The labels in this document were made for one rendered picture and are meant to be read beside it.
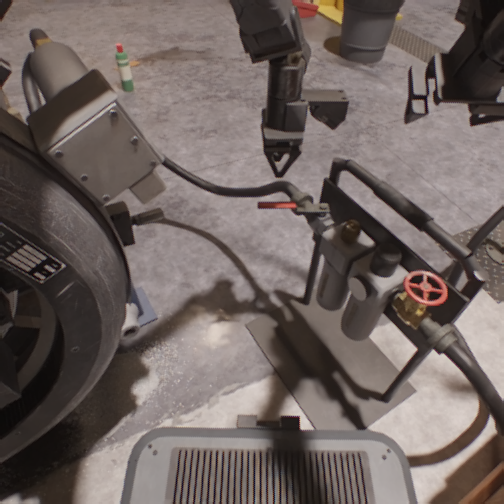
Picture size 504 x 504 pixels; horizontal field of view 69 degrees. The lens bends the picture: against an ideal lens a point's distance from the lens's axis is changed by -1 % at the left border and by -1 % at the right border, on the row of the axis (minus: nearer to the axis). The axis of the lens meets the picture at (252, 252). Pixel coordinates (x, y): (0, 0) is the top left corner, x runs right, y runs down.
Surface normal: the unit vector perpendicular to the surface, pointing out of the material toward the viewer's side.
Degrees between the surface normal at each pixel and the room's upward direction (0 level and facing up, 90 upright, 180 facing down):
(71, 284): 90
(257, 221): 0
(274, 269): 0
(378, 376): 0
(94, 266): 88
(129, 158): 90
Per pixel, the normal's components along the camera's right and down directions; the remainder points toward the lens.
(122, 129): 0.52, 0.65
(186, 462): 0.02, -0.66
